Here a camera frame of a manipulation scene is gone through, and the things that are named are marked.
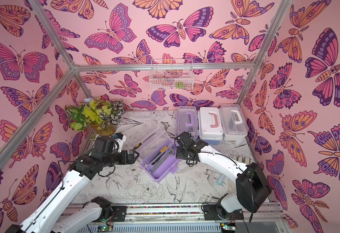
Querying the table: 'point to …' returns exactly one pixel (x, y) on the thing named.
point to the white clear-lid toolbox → (234, 125)
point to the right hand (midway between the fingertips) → (182, 152)
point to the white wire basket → (171, 74)
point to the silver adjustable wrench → (171, 152)
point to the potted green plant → (101, 115)
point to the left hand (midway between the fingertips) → (133, 153)
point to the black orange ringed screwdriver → (160, 155)
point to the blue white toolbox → (210, 125)
